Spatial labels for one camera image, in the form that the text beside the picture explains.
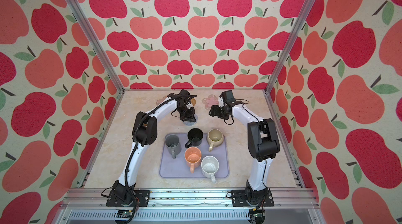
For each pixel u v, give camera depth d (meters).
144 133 0.65
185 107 0.93
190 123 1.01
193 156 0.86
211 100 1.15
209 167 0.84
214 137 0.93
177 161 0.86
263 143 0.51
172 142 0.88
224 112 0.83
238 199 0.73
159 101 1.15
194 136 0.92
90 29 0.87
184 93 0.89
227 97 0.78
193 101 1.11
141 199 0.74
